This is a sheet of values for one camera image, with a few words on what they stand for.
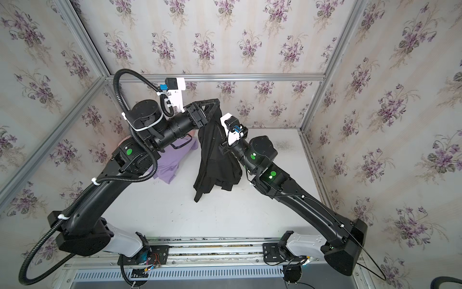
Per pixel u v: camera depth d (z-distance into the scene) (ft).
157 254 2.38
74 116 2.37
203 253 2.45
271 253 2.40
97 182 1.25
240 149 1.66
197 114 1.43
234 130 1.47
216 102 1.61
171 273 2.51
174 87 1.46
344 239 1.25
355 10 2.36
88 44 2.63
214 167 2.05
